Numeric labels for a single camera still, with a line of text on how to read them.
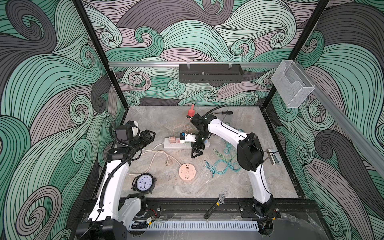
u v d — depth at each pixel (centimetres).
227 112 118
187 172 83
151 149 95
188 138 79
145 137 67
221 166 89
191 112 115
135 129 68
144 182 80
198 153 78
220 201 76
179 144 95
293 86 78
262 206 63
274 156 90
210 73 96
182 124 109
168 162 87
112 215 38
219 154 93
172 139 92
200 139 78
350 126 58
